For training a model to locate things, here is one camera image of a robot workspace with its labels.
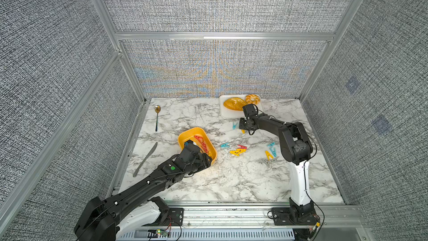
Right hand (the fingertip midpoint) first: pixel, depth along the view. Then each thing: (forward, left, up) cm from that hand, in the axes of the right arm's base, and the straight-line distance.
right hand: (242, 120), depth 105 cm
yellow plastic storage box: (-12, +32, +1) cm, 34 cm away
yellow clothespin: (-20, +1, -2) cm, 20 cm away
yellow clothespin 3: (-23, -12, -2) cm, 26 cm away
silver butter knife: (-22, +55, -2) cm, 59 cm away
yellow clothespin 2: (-21, +5, -3) cm, 22 cm away
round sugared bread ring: (+20, -10, -2) cm, 22 cm away
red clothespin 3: (-18, +24, -1) cm, 30 cm away
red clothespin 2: (-13, +26, -2) cm, 29 cm away
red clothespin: (-18, +2, -1) cm, 18 cm away
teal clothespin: (-4, +5, -2) cm, 7 cm away
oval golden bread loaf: (+12, +4, +2) cm, 13 cm away
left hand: (-31, +19, +9) cm, 37 cm away
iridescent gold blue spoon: (+10, +57, -2) cm, 58 cm away
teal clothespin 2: (-17, +12, -2) cm, 20 cm away
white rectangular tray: (+7, +9, -3) cm, 12 cm away
